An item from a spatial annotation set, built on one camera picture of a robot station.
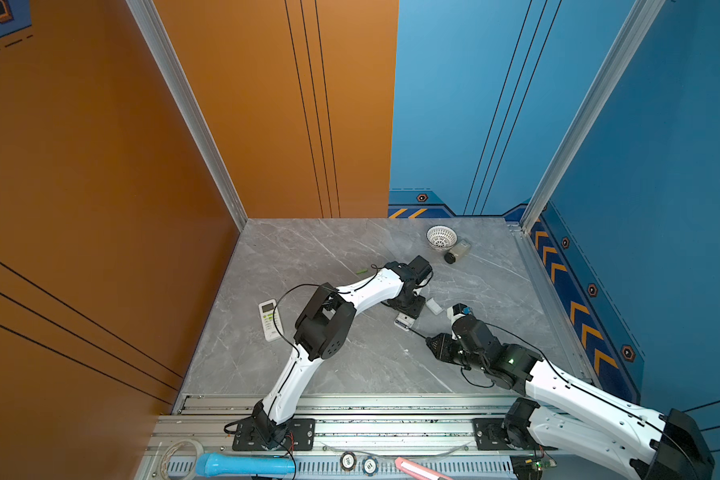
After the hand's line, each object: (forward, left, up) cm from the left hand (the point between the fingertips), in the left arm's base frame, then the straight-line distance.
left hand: (414, 309), depth 95 cm
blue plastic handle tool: (-41, +49, +2) cm, 64 cm away
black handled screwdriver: (-14, -2, +7) cm, 15 cm away
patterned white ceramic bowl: (+30, -12, +2) cm, 32 cm away
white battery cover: (+2, -7, -1) cm, 7 cm away
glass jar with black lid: (+22, -18, +2) cm, 29 cm away
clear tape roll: (-38, +62, 0) cm, 72 cm away
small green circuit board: (-40, -24, -2) cm, 47 cm away
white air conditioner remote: (-4, +4, 0) cm, 6 cm away
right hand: (-15, 0, +8) cm, 17 cm away
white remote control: (-2, +46, 0) cm, 46 cm away
